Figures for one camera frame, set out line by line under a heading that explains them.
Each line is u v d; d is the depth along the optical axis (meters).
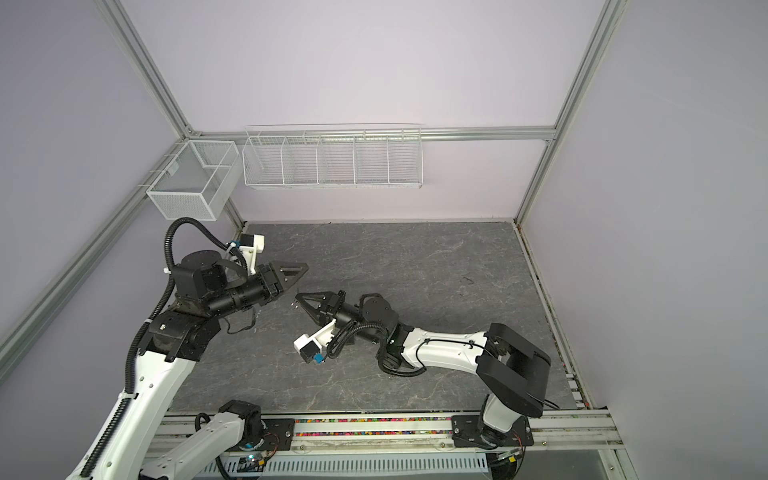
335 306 0.59
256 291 0.56
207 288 0.48
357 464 1.14
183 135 0.91
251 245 0.59
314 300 0.64
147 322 0.46
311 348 0.58
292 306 0.63
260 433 0.71
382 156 1.04
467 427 0.75
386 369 0.60
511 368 0.44
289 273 0.59
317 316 0.61
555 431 0.76
